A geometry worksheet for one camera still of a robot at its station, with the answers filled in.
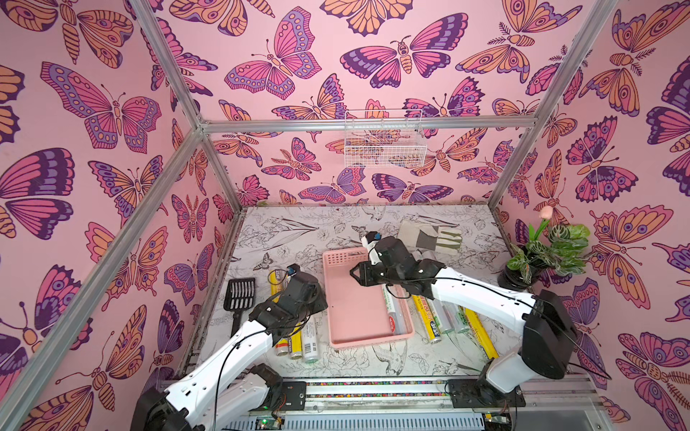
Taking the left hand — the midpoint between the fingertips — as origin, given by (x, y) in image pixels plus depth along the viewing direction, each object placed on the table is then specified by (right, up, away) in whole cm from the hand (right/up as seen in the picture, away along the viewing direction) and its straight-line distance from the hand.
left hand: (323, 294), depth 81 cm
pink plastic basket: (+11, -10, +10) cm, 18 cm away
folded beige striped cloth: (+40, +15, +25) cm, 50 cm away
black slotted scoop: (-30, -3, +12) cm, 32 cm away
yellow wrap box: (+48, -12, 0) cm, 50 cm away
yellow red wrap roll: (+33, -9, +3) cm, 34 cm away
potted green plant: (+65, +15, -7) cm, 67 cm away
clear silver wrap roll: (+23, -4, +6) cm, 24 cm away
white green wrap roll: (-4, -13, -1) cm, 14 cm away
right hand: (+8, +6, -3) cm, 10 cm away
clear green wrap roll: (+41, -8, +2) cm, 42 cm away
